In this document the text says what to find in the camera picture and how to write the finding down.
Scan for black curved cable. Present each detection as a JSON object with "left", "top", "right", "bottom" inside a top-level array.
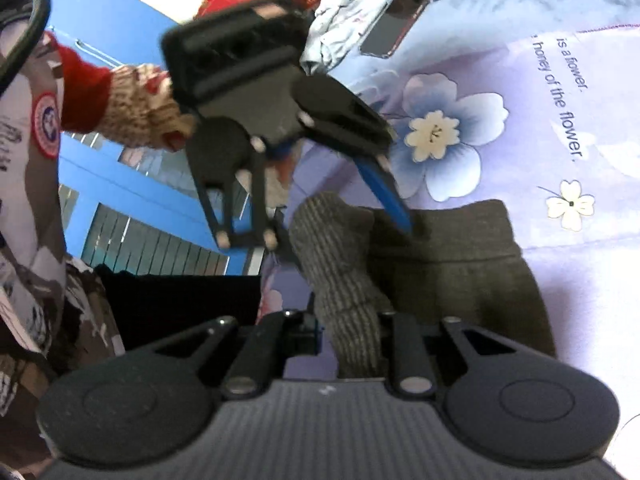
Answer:
[{"left": 0, "top": 0, "right": 52, "bottom": 92}]

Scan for person's camouflage jacket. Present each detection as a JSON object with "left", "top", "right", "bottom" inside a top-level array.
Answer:
[{"left": 0, "top": 5, "right": 126, "bottom": 480}]

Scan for person's left hand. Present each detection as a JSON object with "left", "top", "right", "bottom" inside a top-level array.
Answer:
[{"left": 100, "top": 62, "right": 199, "bottom": 152}]

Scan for purple floral bedsheet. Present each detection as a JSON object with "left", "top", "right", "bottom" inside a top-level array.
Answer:
[{"left": 257, "top": 0, "right": 640, "bottom": 480}]

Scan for smartphone with red case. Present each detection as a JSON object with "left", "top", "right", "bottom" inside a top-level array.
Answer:
[{"left": 359, "top": 0, "right": 432, "bottom": 59}]

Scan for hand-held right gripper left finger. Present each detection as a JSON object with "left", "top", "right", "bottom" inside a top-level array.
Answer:
[{"left": 125, "top": 309, "right": 322, "bottom": 402}]

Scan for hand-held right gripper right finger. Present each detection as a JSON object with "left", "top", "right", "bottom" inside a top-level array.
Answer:
[{"left": 376, "top": 311, "right": 557, "bottom": 401}]

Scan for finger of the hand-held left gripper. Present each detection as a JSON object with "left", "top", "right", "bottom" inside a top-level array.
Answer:
[
  {"left": 299, "top": 114, "right": 414, "bottom": 234},
  {"left": 194, "top": 137, "right": 282, "bottom": 253}
]

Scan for light floral cloth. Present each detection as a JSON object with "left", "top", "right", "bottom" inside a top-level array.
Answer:
[{"left": 299, "top": 0, "right": 397, "bottom": 75}]

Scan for blue wardrobe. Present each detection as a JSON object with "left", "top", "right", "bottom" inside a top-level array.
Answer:
[{"left": 12, "top": 0, "right": 268, "bottom": 277}]

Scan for dark pants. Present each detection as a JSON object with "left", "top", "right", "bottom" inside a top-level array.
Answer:
[{"left": 289, "top": 191, "right": 559, "bottom": 380}]

